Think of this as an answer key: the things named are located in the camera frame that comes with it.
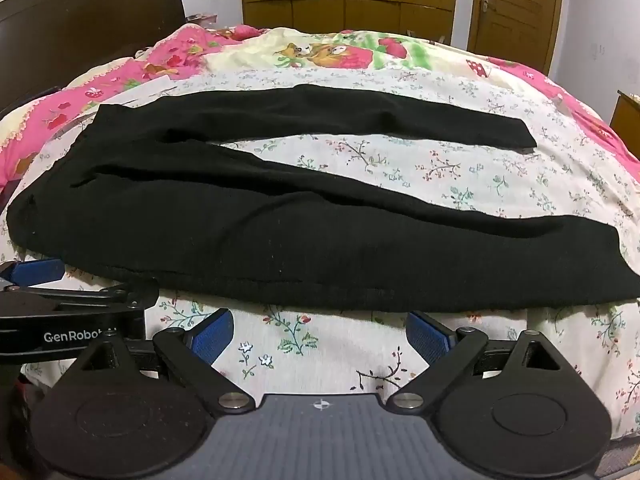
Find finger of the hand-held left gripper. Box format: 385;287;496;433
0;258;65;288
0;281;160;318

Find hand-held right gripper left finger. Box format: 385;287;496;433
75;310;253;415

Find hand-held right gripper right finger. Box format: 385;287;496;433
387;311;566;413

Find black pants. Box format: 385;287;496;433
9;84;640;313

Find white floral bed sheet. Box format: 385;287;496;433
0;65;640;441

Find dark wooden headboard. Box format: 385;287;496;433
0;0;188;116

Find pink strawberry print quilt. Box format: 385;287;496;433
0;22;640;196

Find wooden side cabinet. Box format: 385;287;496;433
610;90;640;153

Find wooden door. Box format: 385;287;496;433
467;0;566;76

